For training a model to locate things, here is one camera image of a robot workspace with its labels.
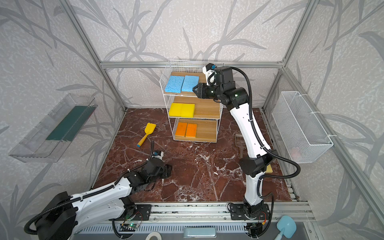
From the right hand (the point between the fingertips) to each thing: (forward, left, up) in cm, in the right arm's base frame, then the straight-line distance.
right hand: (196, 84), depth 70 cm
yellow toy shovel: (+5, +36, -43) cm, 56 cm away
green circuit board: (-53, +34, -44) cm, 77 cm away
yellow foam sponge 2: (-1, +6, -17) cm, 18 cm away
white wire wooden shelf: (-4, +2, -21) cm, 21 cm away
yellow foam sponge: (-1, +12, -17) cm, 21 cm away
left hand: (-23, +15, -38) cm, 47 cm away
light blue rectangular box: (-55, -1, -37) cm, 66 cm away
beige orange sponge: (+2, +5, -42) cm, 42 cm away
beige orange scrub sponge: (+5, +13, -43) cm, 45 cm away
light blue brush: (-53, -42, -42) cm, 80 cm away
